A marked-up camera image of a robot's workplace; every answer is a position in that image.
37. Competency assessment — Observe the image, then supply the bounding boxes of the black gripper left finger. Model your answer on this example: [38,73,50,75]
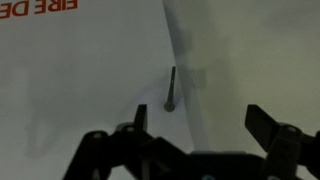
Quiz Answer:
[62,103,194,180]

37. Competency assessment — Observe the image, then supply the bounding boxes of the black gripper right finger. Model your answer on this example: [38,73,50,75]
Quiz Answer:
[244,103,320,180]

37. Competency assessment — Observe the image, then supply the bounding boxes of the metal door latch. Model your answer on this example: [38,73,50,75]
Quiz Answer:
[163,65,178,114]

